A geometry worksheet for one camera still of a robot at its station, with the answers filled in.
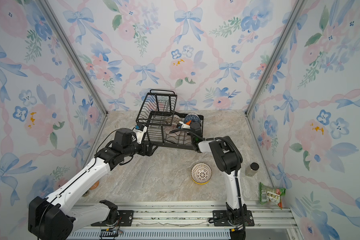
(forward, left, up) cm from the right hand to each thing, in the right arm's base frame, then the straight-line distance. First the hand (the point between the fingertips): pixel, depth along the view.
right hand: (195, 118), depth 102 cm
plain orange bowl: (-5, +5, +2) cm, 7 cm away
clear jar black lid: (-35, -30, -2) cm, 46 cm away
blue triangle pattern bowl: (+6, +2, -5) cm, 8 cm away
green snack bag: (-47, -36, -8) cm, 59 cm away
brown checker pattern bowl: (+5, +14, -6) cm, 16 cm away
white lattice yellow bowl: (-36, -2, -8) cm, 37 cm away
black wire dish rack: (-17, +18, +12) cm, 28 cm away
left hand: (-26, +25, +9) cm, 37 cm away
